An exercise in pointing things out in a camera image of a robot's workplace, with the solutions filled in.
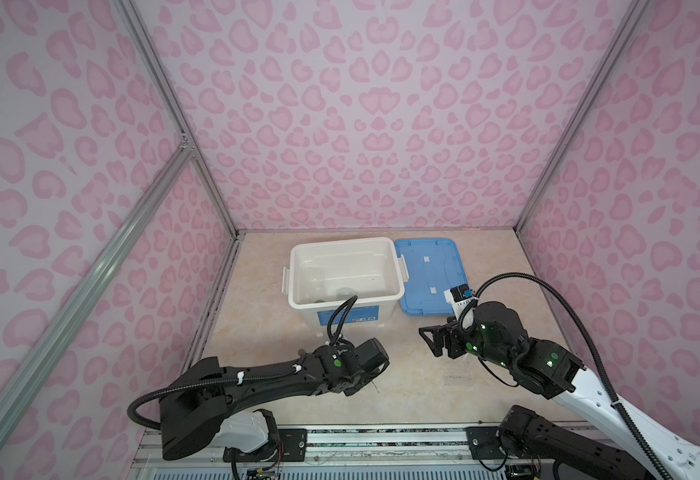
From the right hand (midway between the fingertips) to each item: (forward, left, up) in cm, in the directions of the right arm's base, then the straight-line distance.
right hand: (434, 326), depth 70 cm
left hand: (-5, +12, -16) cm, 21 cm away
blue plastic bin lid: (+36, -8, -23) cm, 44 cm away
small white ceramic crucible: (+17, +31, -18) cm, 40 cm away
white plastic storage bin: (+31, +32, -22) cm, 49 cm away
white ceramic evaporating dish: (+21, +23, -21) cm, 38 cm away
